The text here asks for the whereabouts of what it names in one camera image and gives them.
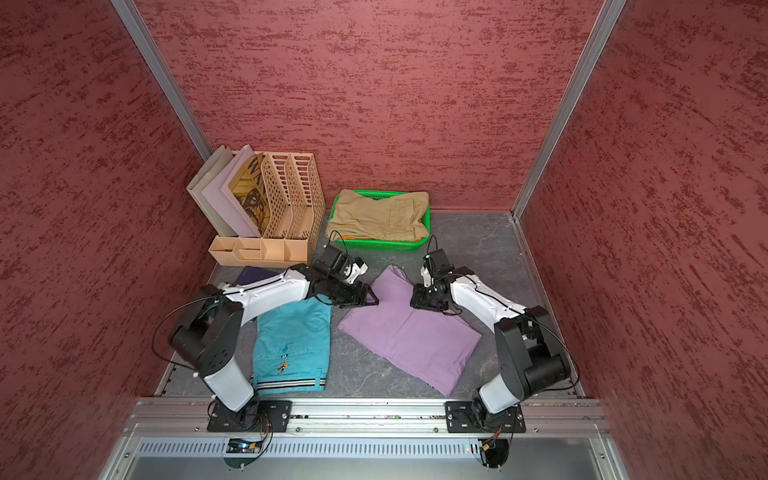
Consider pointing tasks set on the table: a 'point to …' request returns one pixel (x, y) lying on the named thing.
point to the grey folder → (194, 189)
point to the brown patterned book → (250, 191)
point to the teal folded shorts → (292, 349)
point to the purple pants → (432, 346)
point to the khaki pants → (395, 217)
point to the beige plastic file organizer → (293, 216)
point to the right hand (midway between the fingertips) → (416, 307)
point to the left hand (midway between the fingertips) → (369, 308)
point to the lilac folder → (230, 206)
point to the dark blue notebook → (251, 273)
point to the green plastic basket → (382, 245)
